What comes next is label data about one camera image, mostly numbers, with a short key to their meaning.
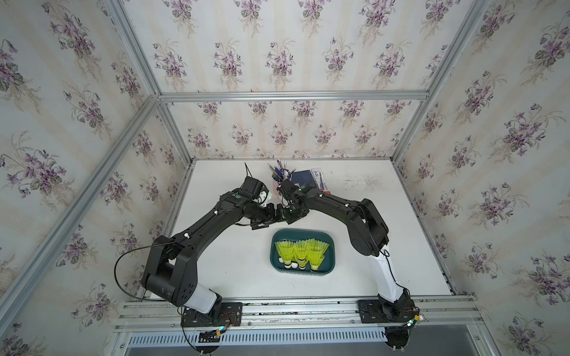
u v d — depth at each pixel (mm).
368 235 539
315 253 782
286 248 839
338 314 747
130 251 419
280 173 1012
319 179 1108
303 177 1110
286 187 785
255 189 687
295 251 797
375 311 730
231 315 721
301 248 819
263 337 765
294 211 778
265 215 734
